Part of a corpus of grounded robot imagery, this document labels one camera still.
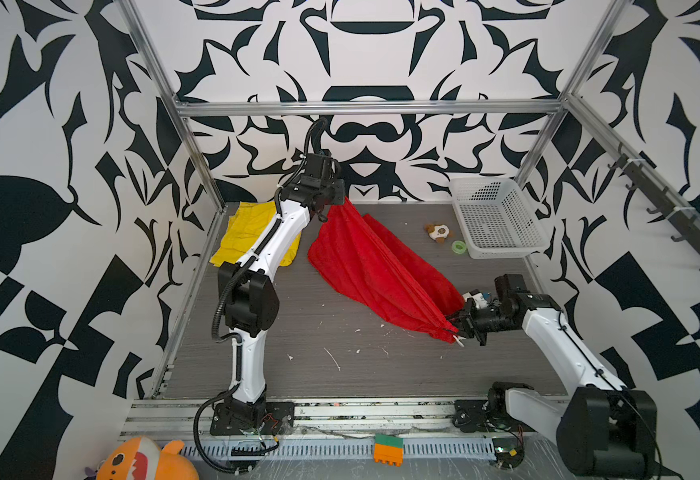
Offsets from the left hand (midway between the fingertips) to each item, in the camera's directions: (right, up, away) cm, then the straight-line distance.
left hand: (336, 179), depth 88 cm
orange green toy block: (+13, -66, -18) cm, 69 cm away
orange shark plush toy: (-39, -62, -25) cm, 78 cm away
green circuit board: (+41, -67, -16) cm, 80 cm away
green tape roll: (+42, -20, +20) cm, 51 cm away
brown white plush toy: (+35, -15, +20) cm, 43 cm away
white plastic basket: (+59, -10, +28) cm, 66 cm away
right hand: (+28, -38, -10) cm, 49 cm away
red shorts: (+12, -25, -2) cm, 28 cm away
